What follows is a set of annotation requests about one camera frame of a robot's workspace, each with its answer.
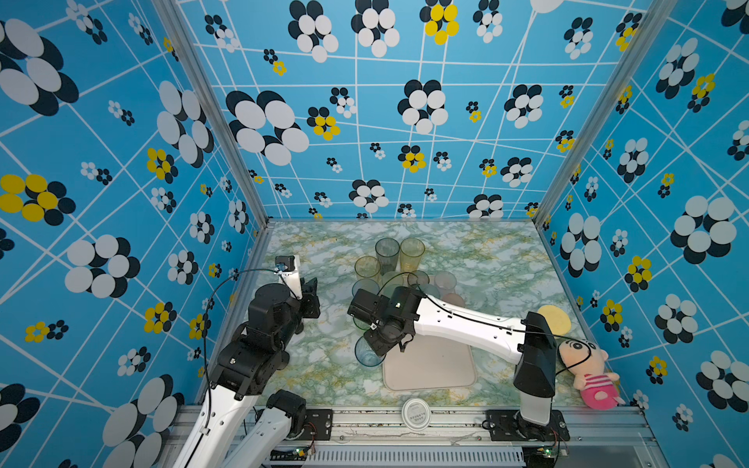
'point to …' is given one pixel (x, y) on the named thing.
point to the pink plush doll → (598, 391)
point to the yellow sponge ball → (558, 321)
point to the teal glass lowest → (431, 290)
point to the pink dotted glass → (453, 298)
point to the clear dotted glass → (446, 283)
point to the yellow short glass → (367, 266)
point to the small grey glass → (417, 277)
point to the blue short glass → (367, 285)
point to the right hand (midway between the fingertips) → (380, 341)
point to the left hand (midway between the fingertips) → (312, 279)
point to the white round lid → (415, 414)
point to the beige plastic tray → (429, 362)
